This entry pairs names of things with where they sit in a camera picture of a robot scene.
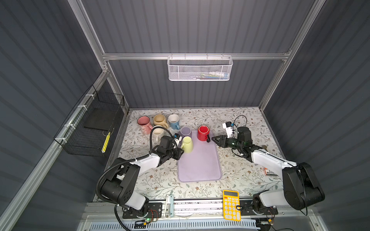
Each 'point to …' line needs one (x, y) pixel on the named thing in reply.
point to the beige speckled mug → (160, 120)
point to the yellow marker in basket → (105, 143)
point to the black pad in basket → (100, 119)
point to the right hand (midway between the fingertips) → (215, 139)
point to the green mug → (187, 144)
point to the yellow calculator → (231, 200)
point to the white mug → (157, 134)
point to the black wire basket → (89, 130)
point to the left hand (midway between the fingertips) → (181, 150)
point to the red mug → (203, 131)
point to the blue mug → (174, 119)
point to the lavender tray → (202, 164)
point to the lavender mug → (186, 131)
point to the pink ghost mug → (144, 121)
